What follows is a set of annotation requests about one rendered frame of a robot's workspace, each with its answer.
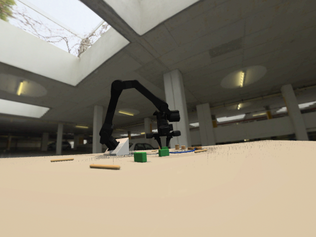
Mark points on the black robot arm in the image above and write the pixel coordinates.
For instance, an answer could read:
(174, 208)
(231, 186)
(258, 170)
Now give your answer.
(116, 89)

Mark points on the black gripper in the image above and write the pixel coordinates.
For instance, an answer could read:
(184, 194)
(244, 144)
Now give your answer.
(158, 135)

